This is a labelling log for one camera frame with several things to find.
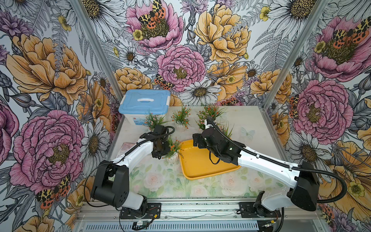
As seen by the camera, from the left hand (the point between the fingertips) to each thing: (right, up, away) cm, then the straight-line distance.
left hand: (165, 156), depth 87 cm
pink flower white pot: (-11, +21, +9) cm, 25 cm away
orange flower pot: (+6, +3, +1) cm, 7 cm away
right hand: (+20, +12, -8) cm, 24 cm away
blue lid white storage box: (-22, +32, +13) cm, 41 cm away
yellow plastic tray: (+19, -6, +5) cm, 20 cm away
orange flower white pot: (+8, +23, +13) cm, 27 cm away
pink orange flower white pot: (+36, +16, +4) cm, 40 cm away
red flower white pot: (+28, +26, +11) cm, 40 cm away
